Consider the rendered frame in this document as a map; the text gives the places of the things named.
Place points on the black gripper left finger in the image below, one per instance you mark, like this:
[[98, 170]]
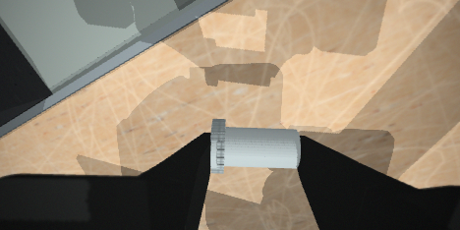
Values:
[[168, 196]]

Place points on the grey flanged bushing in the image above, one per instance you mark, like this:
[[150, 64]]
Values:
[[253, 147]]

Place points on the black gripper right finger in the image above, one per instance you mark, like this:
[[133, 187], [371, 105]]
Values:
[[347, 195]]

